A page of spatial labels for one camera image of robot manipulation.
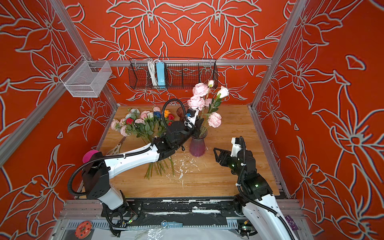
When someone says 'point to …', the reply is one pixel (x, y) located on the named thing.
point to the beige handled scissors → (115, 151)
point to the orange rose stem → (166, 112)
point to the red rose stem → (170, 118)
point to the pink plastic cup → (88, 155)
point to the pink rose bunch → (147, 125)
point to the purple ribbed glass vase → (197, 145)
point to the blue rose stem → (157, 114)
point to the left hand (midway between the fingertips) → (201, 116)
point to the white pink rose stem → (214, 119)
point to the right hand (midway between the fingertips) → (215, 150)
